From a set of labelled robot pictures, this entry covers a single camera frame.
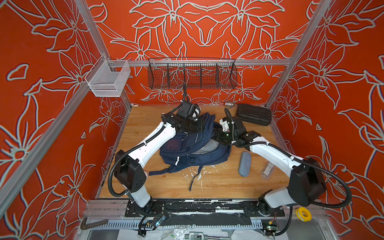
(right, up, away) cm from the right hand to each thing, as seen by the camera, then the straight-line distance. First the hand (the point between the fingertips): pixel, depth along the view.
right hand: (208, 136), depth 82 cm
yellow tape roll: (+46, -37, -10) cm, 60 cm away
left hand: (-2, +6, -5) cm, 8 cm away
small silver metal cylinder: (+21, +22, +35) cm, 46 cm away
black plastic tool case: (+39, +12, +22) cm, 46 cm away
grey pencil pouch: (+23, -17, +5) cm, 29 cm away
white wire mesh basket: (-63, +35, +11) cm, 73 cm away
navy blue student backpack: (-7, -7, -3) cm, 10 cm away
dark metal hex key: (-60, -41, -13) cm, 74 cm away
